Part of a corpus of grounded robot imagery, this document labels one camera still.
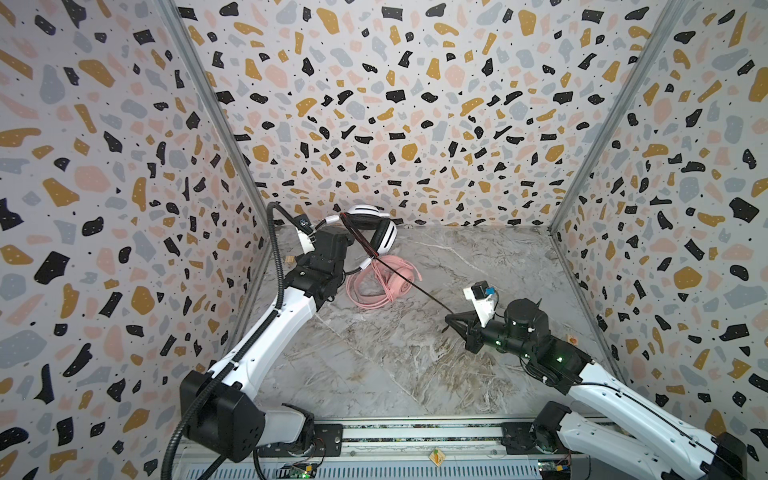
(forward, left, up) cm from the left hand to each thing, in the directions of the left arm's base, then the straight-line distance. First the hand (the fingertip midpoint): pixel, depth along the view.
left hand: (315, 239), depth 77 cm
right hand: (-20, -32, -5) cm, 38 cm away
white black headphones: (+3, -14, +5) cm, 15 cm away
